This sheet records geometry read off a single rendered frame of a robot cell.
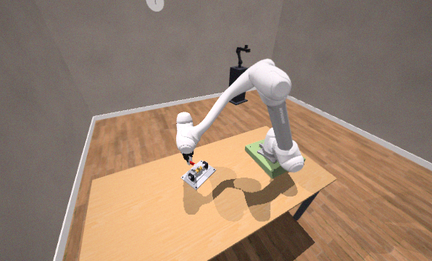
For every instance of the brass ball valve with red lever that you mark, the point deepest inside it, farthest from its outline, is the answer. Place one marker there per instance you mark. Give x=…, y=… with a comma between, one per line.
x=198, y=173

